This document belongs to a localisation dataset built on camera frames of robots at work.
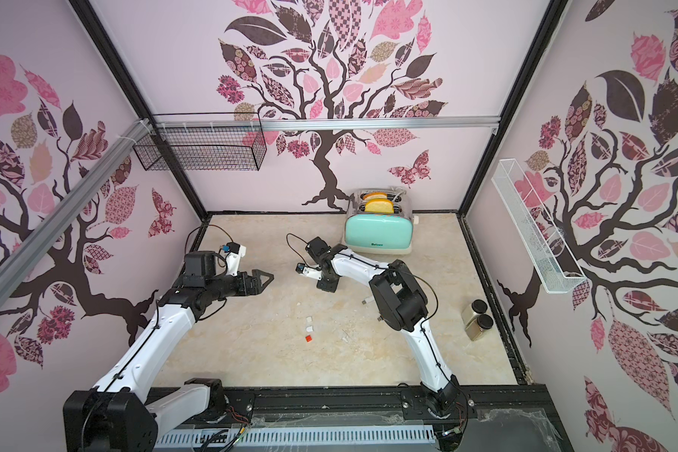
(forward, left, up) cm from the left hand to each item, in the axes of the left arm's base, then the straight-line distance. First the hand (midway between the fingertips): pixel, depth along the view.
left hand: (261, 283), depth 81 cm
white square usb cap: (-8, -14, -15) cm, 22 cm away
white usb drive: (+2, -33, -15) cm, 36 cm away
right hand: (+10, -20, -15) cm, 27 cm away
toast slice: (+29, -37, +5) cm, 47 cm away
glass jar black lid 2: (-11, -63, -7) cm, 65 cm away
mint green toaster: (+24, -37, +1) cm, 44 cm away
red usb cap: (-11, -13, -15) cm, 23 cm away
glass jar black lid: (-5, -65, -6) cm, 65 cm away
